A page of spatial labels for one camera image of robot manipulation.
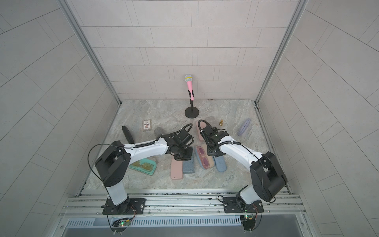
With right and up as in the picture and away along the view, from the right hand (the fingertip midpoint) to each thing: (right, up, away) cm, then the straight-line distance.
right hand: (214, 152), depth 86 cm
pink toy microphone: (-16, +45, +8) cm, 49 cm away
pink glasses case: (-21, -8, -6) cm, 24 cm away
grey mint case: (-15, -7, -5) cm, 17 cm away
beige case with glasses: (-36, +11, +9) cm, 39 cm away
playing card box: (-45, +15, +14) cm, 49 cm away
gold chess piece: (+7, +16, +16) cm, 24 cm away
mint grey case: (-1, +19, +18) cm, 26 cm away
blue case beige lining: (+3, -5, -4) cm, 7 cm away
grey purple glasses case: (+21, +13, +9) cm, 26 cm away
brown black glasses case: (-54, +9, +6) cm, 55 cm away
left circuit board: (-44, -26, -21) cm, 56 cm away
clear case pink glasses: (-6, -4, -1) cm, 7 cm away
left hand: (-11, -3, -2) cm, 12 cm away
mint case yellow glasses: (-40, -8, -2) cm, 41 cm away
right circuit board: (+14, -27, -19) cm, 36 cm away
